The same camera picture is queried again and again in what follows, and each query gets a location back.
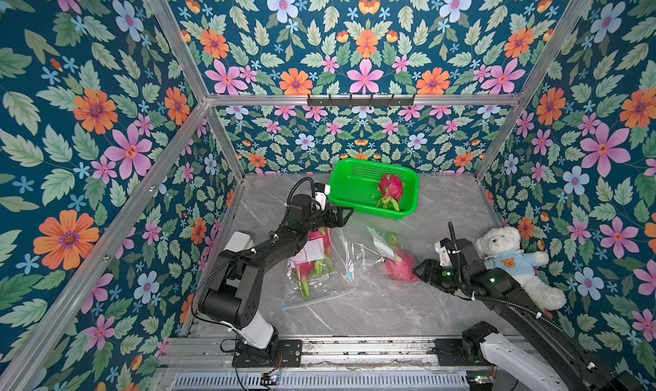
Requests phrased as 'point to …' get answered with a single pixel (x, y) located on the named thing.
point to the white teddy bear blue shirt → (500, 246)
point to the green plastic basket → (354, 184)
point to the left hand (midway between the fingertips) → (346, 207)
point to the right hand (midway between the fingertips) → (421, 269)
